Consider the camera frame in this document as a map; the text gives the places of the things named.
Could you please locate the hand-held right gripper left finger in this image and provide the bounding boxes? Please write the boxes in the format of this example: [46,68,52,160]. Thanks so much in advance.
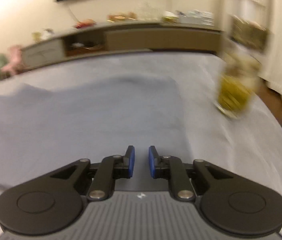
[50,145,136,201]

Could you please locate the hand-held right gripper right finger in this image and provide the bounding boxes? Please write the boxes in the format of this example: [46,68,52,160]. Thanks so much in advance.
[148,145,234,201]

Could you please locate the grey garment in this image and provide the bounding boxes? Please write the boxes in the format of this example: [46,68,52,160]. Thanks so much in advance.
[0,76,196,198]

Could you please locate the glass tea bottle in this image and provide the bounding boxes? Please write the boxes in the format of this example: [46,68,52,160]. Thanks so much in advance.
[214,15,269,120]

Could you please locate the long grey TV cabinet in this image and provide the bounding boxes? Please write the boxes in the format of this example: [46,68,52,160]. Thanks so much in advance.
[22,21,225,68]

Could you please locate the red fruit plate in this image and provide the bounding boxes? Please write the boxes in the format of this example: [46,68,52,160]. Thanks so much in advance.
[74,19,97,29]

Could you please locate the golden tissue box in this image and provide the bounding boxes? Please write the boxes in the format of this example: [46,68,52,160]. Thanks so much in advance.
[162,11,179,23]

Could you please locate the clear glasses set on tray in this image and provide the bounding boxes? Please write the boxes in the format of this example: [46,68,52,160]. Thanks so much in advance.
[141,3,162,21]

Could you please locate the white organiser box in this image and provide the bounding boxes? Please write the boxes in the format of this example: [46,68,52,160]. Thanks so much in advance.
[178,9,215,26]

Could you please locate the pink plastic child chair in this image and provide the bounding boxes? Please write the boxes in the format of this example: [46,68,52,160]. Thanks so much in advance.
[0,44,26,76]

